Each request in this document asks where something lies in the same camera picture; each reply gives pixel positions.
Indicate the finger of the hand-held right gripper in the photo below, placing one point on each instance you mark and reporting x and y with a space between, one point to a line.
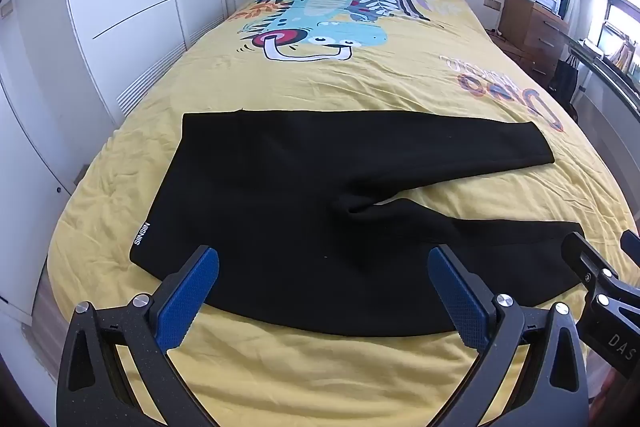
630 241
580 254

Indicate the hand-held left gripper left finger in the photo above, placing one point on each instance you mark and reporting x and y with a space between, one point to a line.
192 297

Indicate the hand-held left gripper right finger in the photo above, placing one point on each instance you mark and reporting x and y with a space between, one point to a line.
457 302

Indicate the black pants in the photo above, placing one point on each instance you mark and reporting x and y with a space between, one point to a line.
275 207

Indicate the black bag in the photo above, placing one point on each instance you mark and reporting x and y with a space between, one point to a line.
565 82

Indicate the glass desk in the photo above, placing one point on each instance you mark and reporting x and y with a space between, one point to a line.
600 59

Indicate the wooden dresser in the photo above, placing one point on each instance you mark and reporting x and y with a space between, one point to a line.
530 32

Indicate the yellow printed bed cover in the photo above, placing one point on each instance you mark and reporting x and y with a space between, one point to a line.
350 82

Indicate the wall switch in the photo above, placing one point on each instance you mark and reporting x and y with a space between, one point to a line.
492 3

